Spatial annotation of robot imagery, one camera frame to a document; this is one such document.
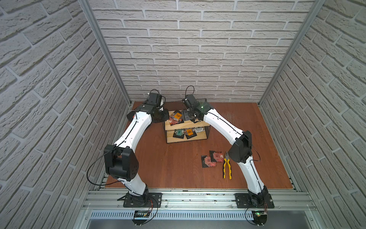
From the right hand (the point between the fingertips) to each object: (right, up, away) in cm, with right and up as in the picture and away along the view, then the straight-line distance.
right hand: (190, 113), depth 91 cm
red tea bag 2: (+10, -31, -4) cm, 32 cm away
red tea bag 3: (+17, -28, -2) cm, 33 cm away
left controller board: (-27, -54, -19) cm, 63 cm away
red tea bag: (-12, -5, -4) cm, 13 cm away
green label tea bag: (-8, -14, +7) cm, 18 cm away
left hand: (-13, -1, -6) cm, 14 cm away
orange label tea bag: (-9, -3, -4) cm, 11 cm away
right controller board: (+34, -53, -21) cm, 66 cm away
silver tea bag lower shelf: (+6, -12, +9) cm, 16 cm away
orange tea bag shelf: (0, -14, +8) cm, 16 cm away
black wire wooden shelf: (-15, -12, +9) cm, 22 cm away
